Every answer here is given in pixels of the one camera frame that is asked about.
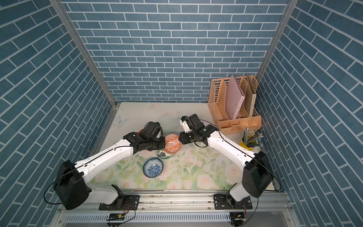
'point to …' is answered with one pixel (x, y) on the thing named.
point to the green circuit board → (116, 217)
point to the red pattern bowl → (173, 145)
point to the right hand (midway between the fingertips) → (181, 138)
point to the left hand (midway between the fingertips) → (170, 144)
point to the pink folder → (234, 98)
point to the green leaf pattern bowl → (163, 154)
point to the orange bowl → (139, 133)
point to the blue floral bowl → (153, 167)
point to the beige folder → (250, 98)
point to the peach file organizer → (217, 105)
